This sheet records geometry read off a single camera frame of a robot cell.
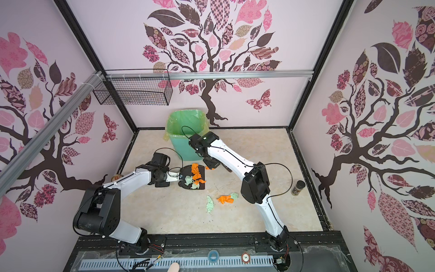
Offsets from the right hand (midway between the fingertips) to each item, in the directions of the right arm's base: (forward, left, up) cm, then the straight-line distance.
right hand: (219, 160), depth 86 cm
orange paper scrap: (-15, -4, -14) cm, 21 cm away
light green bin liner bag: (+28, +20, +2) cm, 34 cm away
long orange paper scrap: (-8, +5, +6) cm, 12 cm away
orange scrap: (+1, +14, -13) cm, 19 cm away
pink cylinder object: (-44, +19, -13) cm, 49 cm away
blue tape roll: (-40, +3, -14) cm, 43 cm away
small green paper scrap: (-13, -8, -13) cm, 20 cm away
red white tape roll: (-41, -11, -14) cm, 44 cm away
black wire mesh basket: (+38, +39, +20) cm, 58 cm away
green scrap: (-18, +5, -14) cm, 23 cm away
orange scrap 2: (-2, +12, -13) cm, 18 cm away
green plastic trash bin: (-4, +15, +14) cm, 21 cm away
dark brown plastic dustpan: (+1, +19, -12) cm, 23 cm away
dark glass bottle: (-12, -40, -5) cm, 42 cm away
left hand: (-3, +31, -11) cm, 33 cm away
